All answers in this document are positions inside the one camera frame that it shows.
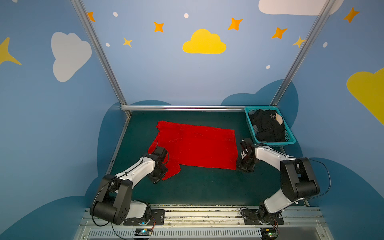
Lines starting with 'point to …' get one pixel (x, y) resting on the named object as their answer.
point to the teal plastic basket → (290, 137)
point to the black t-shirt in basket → (266, 126)
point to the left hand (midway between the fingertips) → (166, 176)
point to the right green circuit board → (268, 232)
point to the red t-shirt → (189, 145)
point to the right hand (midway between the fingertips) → (240, 168)
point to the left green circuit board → (143, 232)
